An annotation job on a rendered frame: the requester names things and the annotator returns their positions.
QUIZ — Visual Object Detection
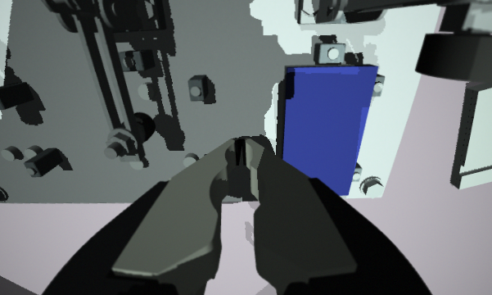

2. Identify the blue flat blank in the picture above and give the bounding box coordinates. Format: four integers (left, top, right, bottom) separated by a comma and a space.
281, 64, 378, 196

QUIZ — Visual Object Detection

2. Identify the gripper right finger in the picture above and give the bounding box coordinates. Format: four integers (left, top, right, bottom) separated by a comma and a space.
241, 138, 432, 295

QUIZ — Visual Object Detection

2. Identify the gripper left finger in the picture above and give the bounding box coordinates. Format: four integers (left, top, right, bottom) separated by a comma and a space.
42, 138, 242, 295

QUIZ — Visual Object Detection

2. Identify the toggle clamp with red handle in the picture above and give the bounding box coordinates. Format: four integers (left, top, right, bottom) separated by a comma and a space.
41, 0, 166, 162

